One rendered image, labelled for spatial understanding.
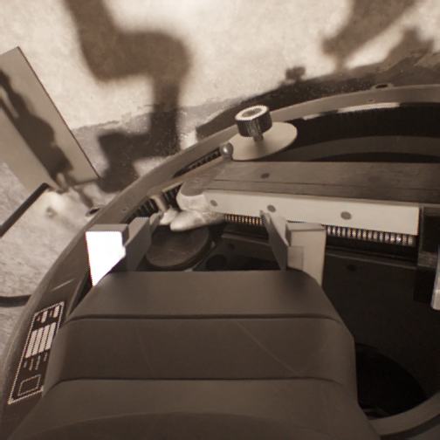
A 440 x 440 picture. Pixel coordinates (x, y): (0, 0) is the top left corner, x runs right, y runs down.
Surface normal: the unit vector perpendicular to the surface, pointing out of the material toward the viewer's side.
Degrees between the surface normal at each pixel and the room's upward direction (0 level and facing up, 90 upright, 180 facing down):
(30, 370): 90
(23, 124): 0
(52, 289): 90
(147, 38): 0
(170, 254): 90
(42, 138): 0
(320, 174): 90
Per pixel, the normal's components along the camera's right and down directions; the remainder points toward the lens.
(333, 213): -0.50, 0.65
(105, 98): -0.11, 0.63
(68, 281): -0.32, -0.75
